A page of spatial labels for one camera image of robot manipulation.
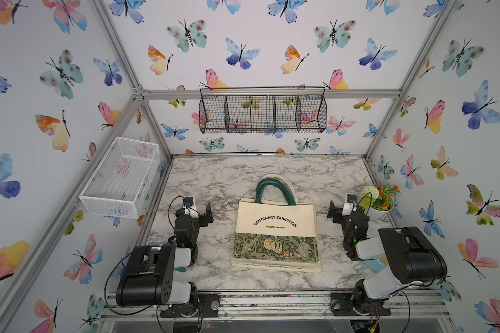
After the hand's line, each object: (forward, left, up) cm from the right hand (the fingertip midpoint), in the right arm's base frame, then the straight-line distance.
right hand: (346, 200), depth 91 cm
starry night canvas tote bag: (-13, +30, -7) cm, 33 cm away
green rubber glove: (-30, +67, -9) cm, 73 cm away
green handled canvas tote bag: (-13, +31, -7) cm, 34 cm away
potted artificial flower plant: (-1, -12, +4) cm, 13 cm away
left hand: (-5, +63, +1) cm, 63 cm away
